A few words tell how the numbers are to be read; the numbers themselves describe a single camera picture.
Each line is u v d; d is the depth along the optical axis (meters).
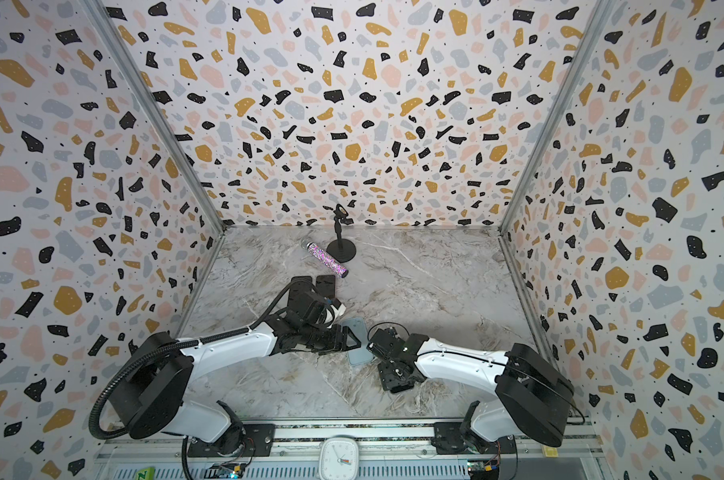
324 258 1.10
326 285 1.05
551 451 0.72
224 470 0.70
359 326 0.95
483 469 0.72
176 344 0.47
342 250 1.13
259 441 0.73
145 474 0.68
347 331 0.77
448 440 0.73
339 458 0.69
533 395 0.43
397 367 0.60
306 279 1.08
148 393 0.43
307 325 0.71
